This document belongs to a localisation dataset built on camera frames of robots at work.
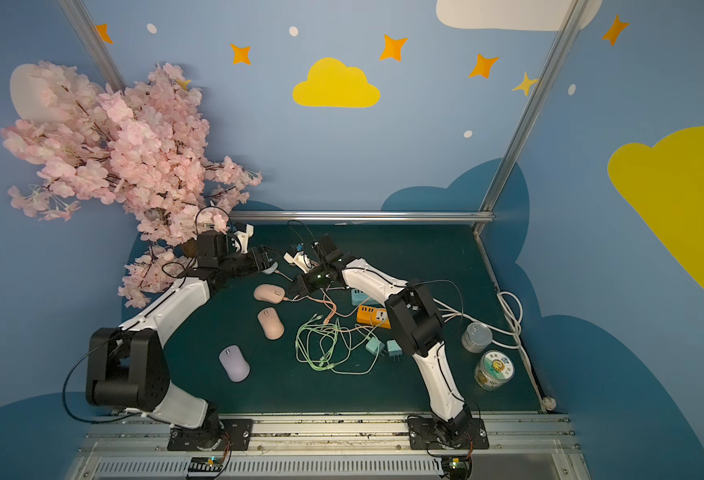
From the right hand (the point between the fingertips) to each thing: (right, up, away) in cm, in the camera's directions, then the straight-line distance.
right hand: (293, 287), depth 89 cm
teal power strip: (+20, -4, +9) cm, 23 cm away
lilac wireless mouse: (-15, -22, -5) cm, 27 cm away
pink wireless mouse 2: (-8, -12, +3) cm, 14 cm away
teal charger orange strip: (+30, -18, -2) cm, 36 cm away
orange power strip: (+26, -10, +4) cm, 28 cm away
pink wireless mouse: (-10, -3, +9) cm, 14 cm away
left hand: (-5, +11, -2) cm, 12 cm away
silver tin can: (+55, -15, -2) cm, 57 cm away
